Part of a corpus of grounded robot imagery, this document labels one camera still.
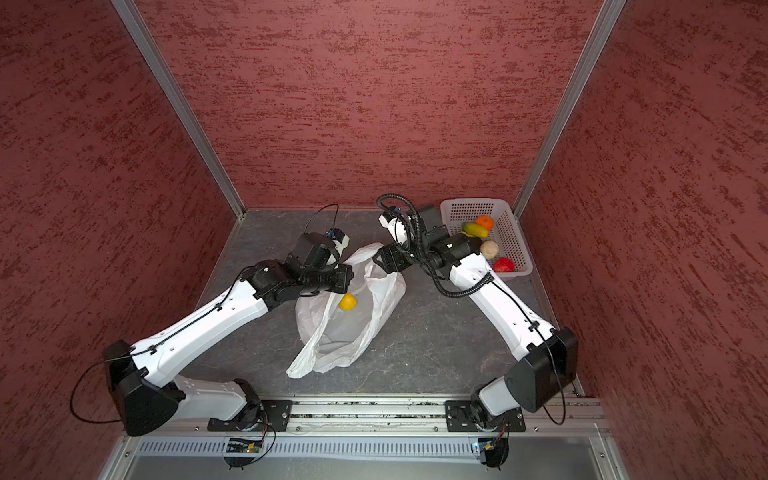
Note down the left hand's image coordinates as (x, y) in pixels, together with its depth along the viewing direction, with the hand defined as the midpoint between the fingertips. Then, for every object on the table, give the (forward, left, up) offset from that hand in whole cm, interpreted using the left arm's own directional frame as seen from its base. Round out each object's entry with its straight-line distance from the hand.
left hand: (351, 280), depth 75 cm
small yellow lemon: (+3, +3, -18) cm, 18 cm away
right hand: (+5, -8, +3) cm, 10 cm away
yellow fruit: (+30, -40, -13) cm, 52 cm away
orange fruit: (+37, -47, -17) cm, 62 cm away
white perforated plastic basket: (+31, -53, -16) cm, 64 cm away
